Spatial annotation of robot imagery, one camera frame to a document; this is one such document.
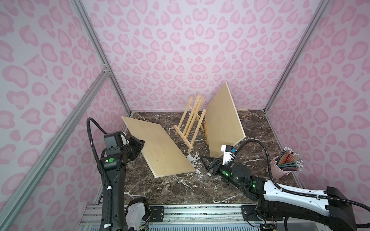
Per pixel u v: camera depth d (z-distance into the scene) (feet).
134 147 2.09
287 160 2.63
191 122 2.89
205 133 3.29
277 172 2.57
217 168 2.00
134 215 1.77
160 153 2.50
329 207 1.37
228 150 2.10
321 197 1.43
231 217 2.39
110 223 1.23
